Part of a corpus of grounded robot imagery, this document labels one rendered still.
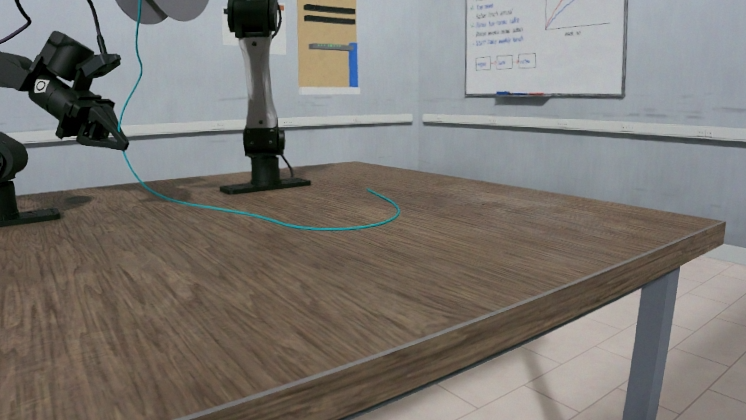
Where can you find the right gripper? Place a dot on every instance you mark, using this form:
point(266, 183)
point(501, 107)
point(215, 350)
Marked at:
point(91, 114)

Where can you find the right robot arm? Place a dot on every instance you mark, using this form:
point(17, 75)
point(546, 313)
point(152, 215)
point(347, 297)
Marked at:
point(61, 53)

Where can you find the grey cable reel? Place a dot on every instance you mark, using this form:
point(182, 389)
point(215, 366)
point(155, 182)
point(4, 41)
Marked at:
point(151, 14)

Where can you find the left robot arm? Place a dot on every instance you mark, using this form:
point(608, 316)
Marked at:
point(262, 137)

